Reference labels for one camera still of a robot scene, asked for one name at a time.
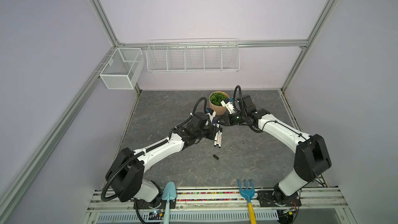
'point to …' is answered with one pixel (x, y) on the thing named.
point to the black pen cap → (216, 157)
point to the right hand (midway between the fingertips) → (217, 123)
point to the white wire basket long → (193, 55)
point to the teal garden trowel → (169, 193)
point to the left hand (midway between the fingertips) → (218, 131)
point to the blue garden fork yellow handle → (249, 193)
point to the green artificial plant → (217, 97)
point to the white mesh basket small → (122, 70)
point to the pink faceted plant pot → (218, 110)
